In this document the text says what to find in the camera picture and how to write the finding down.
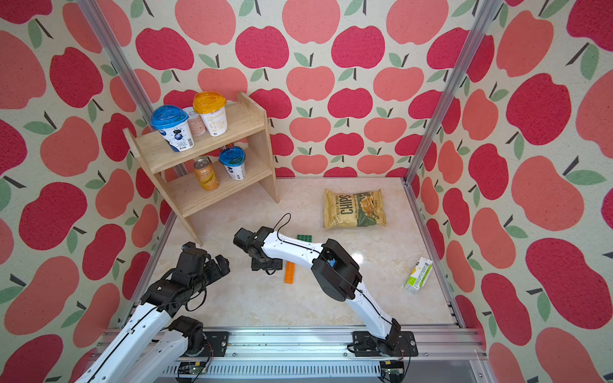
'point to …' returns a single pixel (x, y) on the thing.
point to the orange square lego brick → (290, 280)
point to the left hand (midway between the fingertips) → (221, 269)
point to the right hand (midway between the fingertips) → (265, 269)
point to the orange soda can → (206, 173)
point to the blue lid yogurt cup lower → (233, 159)
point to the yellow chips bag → (351, 210)
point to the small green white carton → (419, 275)
